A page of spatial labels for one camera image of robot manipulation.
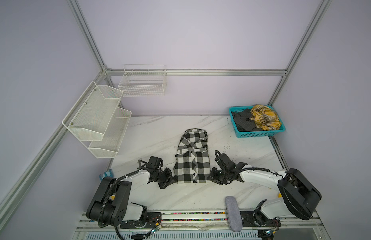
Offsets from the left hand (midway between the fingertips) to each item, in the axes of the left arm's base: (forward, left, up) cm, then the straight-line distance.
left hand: (176, 180), depth 85 cm
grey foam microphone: (-17, -30, +1) cm, 34 cm away
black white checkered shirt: (+9, -9, +3) cm, 13 cm away
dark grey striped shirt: (+40, -46, +7) cm, 62 cm away
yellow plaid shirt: (+41, -61, +11) cm, 74 cm away
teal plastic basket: (+31, -59, +6) cm, 67 cm away
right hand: (+1, -18, +1) cm, 18 cm away
